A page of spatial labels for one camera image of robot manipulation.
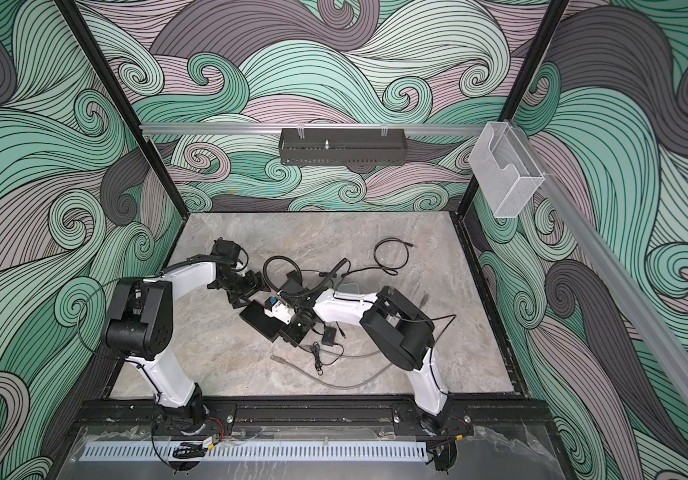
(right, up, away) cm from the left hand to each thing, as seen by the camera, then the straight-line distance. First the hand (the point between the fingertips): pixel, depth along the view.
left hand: (264, 291), depth 94 cm
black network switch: (-1, -7, -4) cm, 8 cm away
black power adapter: (+12, +5, -19) cm, 23 cm away
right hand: (+9, -12, -7) cm, 16 cm away
